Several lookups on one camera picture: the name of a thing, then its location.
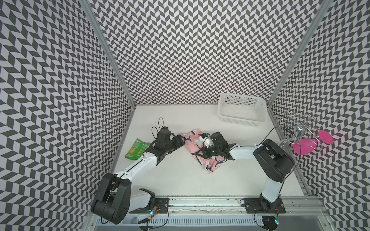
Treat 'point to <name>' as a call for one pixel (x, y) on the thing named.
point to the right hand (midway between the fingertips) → (198, 155)
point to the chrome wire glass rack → (300, 123)
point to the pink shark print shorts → (191, 138)
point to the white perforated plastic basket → (248, 109)
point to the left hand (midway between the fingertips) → (182, 141)
